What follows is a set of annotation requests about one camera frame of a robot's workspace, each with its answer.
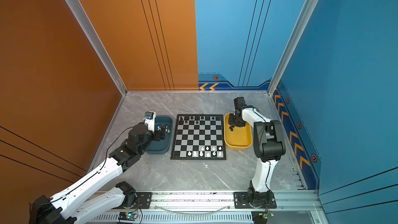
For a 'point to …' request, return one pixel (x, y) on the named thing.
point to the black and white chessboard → (199, 137)
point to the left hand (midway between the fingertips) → (159, 121)
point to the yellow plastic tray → (240, 138)
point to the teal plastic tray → (164, 146)
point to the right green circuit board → (264, 215)
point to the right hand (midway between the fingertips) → (232, 122)
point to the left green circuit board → (128, 215)
